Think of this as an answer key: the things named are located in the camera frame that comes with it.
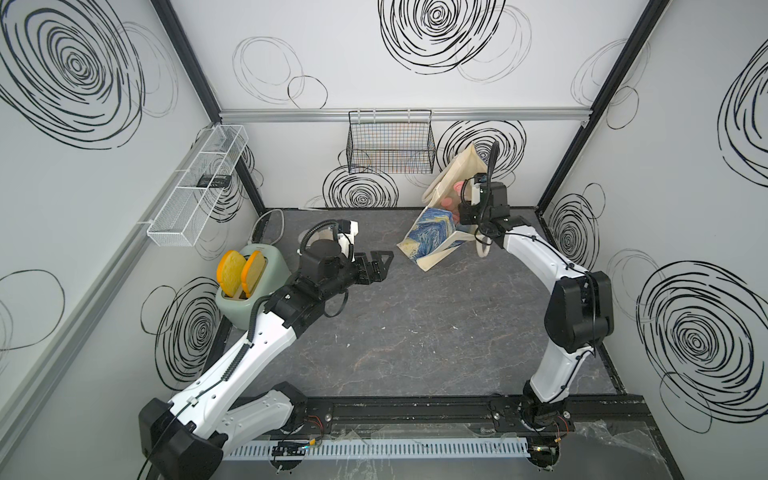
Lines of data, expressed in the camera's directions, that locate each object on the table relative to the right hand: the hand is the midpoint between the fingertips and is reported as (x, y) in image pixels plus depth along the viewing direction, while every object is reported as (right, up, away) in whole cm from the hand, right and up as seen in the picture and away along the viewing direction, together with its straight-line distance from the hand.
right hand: (468, 203), depth 91 cm
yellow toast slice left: (-66, -19, -14) cm, 70 cm away
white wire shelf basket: (-76, -4, -18) cm, 78 cm away
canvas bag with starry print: (-10, -9, +3) cm, 14 cm away
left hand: (-27, -15, -21) cm, 37 cm away
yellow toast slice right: (-60, -19, -14) cm, 65 cm away
